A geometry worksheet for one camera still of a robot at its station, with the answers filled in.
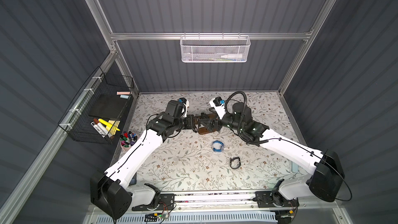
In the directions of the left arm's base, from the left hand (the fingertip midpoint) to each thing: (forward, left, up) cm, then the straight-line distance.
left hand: (195, 121), depth 76 cm
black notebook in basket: (+6, +44, +4) cm, 45 cm away
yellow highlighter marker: (-4, +40, +4) cm, 40 cm away
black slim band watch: (-12, -22, -24) cm, 34 cm away
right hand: (-1, -5, +5) cm, 7 cm away
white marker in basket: (-8, +42, +5) cm, 43 cm away
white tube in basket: (+40, -22, +11) cm, 47 cm away
